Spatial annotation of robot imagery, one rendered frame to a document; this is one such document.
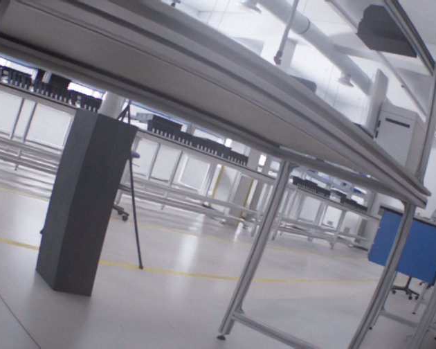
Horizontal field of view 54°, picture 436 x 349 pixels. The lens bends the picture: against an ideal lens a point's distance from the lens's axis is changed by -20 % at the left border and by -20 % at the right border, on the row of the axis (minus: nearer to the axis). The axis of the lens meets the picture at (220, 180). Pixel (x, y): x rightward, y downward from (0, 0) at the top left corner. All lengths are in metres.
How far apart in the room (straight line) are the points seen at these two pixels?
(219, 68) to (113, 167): 1.47
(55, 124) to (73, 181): 6.55
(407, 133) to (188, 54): 1.06
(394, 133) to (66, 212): 1.41
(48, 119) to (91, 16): 8.01
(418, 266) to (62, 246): 2.09
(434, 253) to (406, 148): 1.47
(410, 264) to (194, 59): 2.50
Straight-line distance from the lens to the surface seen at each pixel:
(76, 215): 2.23
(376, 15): 1.73
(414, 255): 3.10
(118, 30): 0.69
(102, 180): 2.25
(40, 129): 8.62
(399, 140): 1.71
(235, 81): 0.86
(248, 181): 8.58
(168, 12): 0.73
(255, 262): 2.38
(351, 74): 8.93
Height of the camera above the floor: 0.79
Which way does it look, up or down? 1 degrees down
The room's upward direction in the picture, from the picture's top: 19 degrees clockwise
